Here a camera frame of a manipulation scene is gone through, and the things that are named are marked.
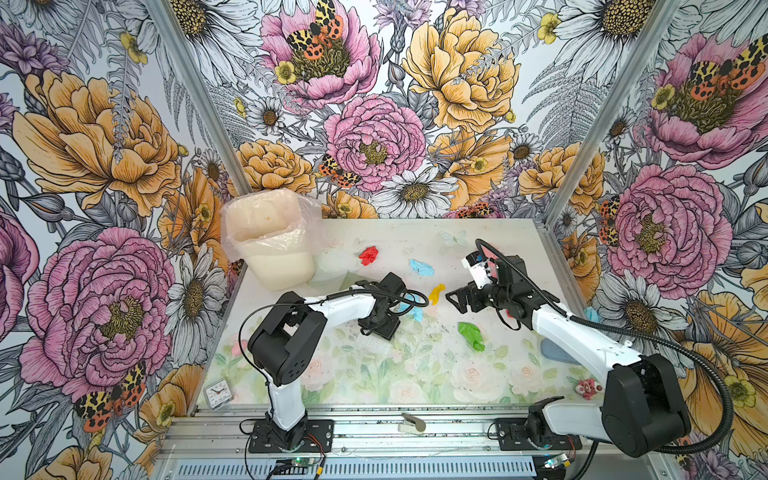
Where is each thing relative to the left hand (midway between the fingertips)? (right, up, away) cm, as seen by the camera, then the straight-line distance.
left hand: (378, 336), depth 91 cm
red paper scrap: (-4, +24, +17) cm, 30 cm away
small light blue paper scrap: (+14, +20, +16) cm, 29 cm away
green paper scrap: (+28, +1, 0) cm, 28 cm away
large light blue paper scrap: (+12, +7, +4) cm, 14 cm away
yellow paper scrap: (+18, +11, +9) cm, 24 cm away
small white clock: (-42, -12, -11) cm, 45 cm away
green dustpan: (-20, +15, +15) cm, 29 cm away
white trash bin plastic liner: (-27, +30, -8) cm, 42 cm away
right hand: (+23, +12, -5) cm, 27 cm away
